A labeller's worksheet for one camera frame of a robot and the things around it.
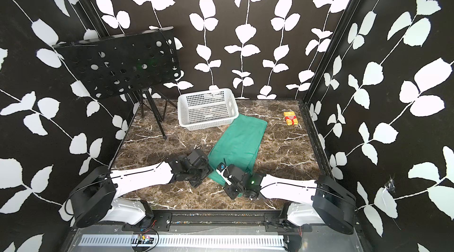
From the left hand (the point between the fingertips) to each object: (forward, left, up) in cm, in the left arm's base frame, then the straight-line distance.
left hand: (213, 171), depth 84 cm
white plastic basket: (+44, +5, -4) cm, 44 cm away
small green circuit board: (-25, +28, -5) cm, 38 cm away
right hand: (-6, -5, -1) cm, 8 cm away
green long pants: (+16, -14, -2) cm, 21 cm away
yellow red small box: (+35, -48, -4) cm, 60 cm away
